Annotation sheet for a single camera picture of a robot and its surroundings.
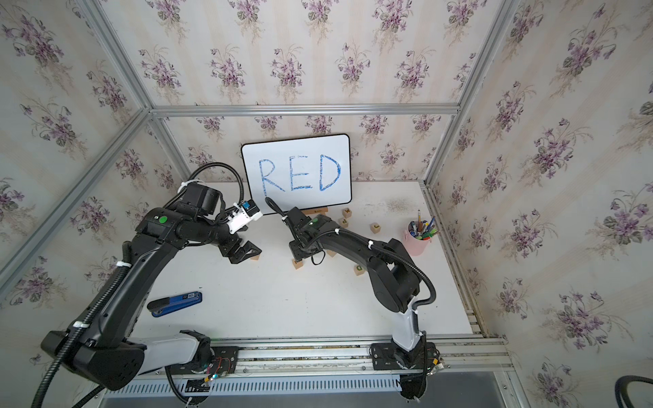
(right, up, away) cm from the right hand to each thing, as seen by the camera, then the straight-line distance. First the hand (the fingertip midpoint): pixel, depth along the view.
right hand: (305, 252), depth 88 cm
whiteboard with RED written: (0, +29, +10) cm, 31 cm away
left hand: (-14, +7, -17) cm, 23 cm away
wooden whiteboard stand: (+3, +14, +16) cm, 21 cm away
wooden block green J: (+28, +7, +13) cm, 31 cm away
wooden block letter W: (+16, +13, +19) cm, 28 cm away
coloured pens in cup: (+43, +7, +3) cm, 43 cm away
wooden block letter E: (-3, -5, +3) cm, 7 cm away
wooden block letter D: (+19, -7, +2) cm, 21 cm away
